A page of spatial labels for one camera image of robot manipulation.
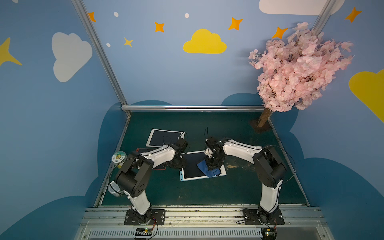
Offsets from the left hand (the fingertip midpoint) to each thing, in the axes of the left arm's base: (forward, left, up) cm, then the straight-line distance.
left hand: (180, 164), depth 92 cm
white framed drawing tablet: (+20, +17, 0) cm, 26 cm away
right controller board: (-34, -47, -3) cm, 58 cm away
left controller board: (-35, +16, -3) cm, 38 cm away
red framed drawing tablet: (-15, +5, +30) cm, 34 cm away
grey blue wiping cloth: (-7, -18, +5) cm, 20 cm away
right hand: (-1, -19, 0) cm, 19 cm away
